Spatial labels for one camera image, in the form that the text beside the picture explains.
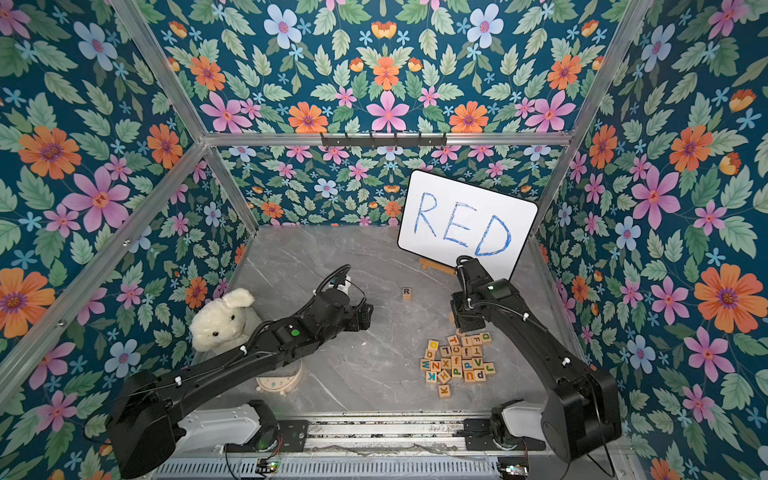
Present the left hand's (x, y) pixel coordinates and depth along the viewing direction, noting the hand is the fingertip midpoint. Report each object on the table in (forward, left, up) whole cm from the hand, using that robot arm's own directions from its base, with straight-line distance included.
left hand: (367, 307), depth 80 cm
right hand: (0, -24, -2) cm, 24 cm away
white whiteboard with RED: (+28, -26, +4) cm, 39 cm away
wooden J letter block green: (-15, -33, -13) cm, 38 cm away
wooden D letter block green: (-6, -34, -13) cm, 37 cm away
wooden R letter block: (+11, -12, -13) cm, 21 cm away
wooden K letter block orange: (-20, -19, -13) cm, 30 cm away
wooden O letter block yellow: (-7, -18, -13) cm, 23 cm away
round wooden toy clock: (-13, +24, -12) cm, 30 cm away
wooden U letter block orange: (-16, -27, -13) cm, 34 cm away
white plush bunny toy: (-4, +35, +4) cm, 36 cm away
